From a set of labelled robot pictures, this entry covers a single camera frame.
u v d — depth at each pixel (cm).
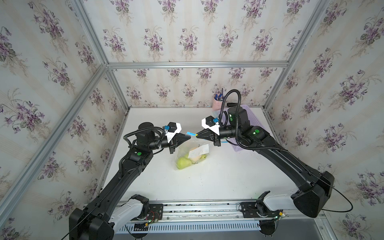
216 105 114
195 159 81
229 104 123
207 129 56
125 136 46
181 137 62
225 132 58
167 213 75
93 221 37
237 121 52
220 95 115
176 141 60
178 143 62
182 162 80
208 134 59
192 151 74
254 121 105
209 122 53
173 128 54
